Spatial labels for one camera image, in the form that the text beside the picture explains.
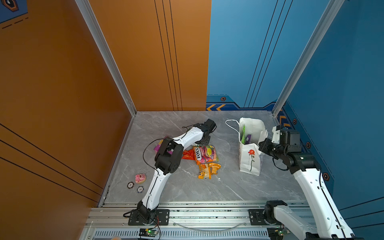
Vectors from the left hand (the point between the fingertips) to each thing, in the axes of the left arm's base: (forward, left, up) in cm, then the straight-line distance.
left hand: (202, 139), depth 102 cm
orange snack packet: (-22, -2, -1) cm, 22 cm away
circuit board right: (-52, -35, -3) cm, 62 cm away
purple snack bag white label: (-7, -27, +11) cm, 30 cm away
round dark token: (-30, +41, -3) cm, 51 cm away
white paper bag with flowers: (-20, -24, +15) cm, 35 cm away
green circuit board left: (-52, +26, -4) cm, 59 cm away
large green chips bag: (-10, -22, +18) cm, 30 cm away
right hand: (-16, -27, +21) cm, 38 cm away
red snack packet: (-12, +9, 0) cm, 15 cm away
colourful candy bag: (-13, -2, +2) cm, 13 cm away
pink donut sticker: (-28, +36, 0) cm, 45 cm away
